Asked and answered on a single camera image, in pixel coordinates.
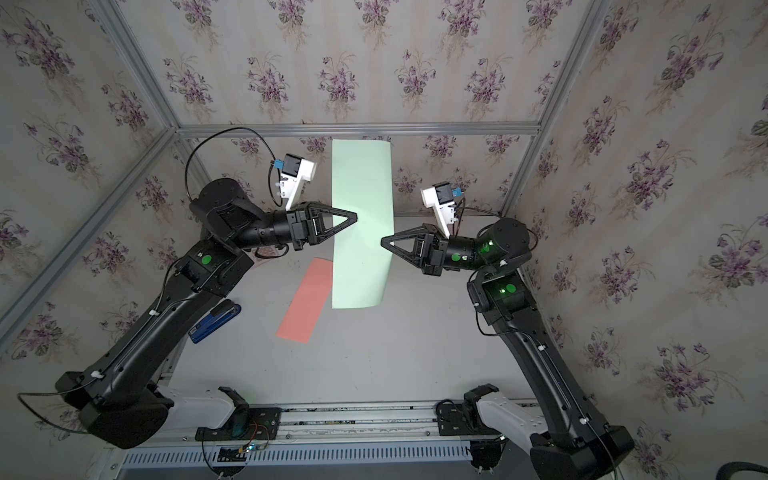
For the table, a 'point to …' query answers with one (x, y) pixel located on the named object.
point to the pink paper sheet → (308, 302)
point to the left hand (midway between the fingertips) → (354, 223)
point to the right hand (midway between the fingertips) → (391, 250)
